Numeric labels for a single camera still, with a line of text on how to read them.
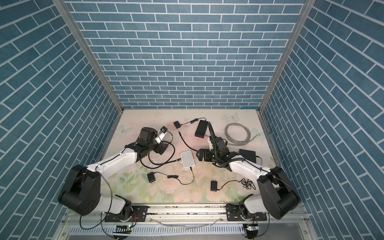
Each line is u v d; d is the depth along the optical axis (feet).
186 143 3.28
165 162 3.01
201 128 3.51
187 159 3.00
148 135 2.27
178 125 3.59
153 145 2.50
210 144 2.36
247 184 2.71
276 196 1.40
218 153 2.23
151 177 2.77
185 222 2.38
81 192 1.39
